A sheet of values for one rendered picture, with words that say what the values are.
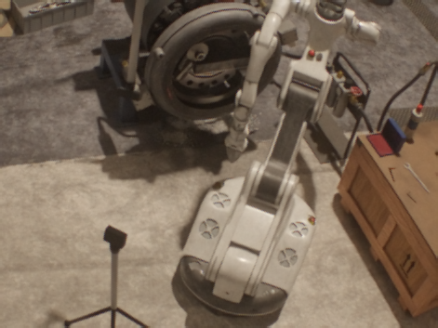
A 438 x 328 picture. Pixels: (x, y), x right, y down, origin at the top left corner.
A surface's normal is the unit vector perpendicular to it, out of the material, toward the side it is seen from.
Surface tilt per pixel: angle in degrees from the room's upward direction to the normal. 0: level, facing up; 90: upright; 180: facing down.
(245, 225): 21
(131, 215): 0
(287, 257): 38
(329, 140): 0
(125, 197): 0
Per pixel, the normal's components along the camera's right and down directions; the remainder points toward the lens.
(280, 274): -0.09, -0.15
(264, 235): 0.02, -0.41
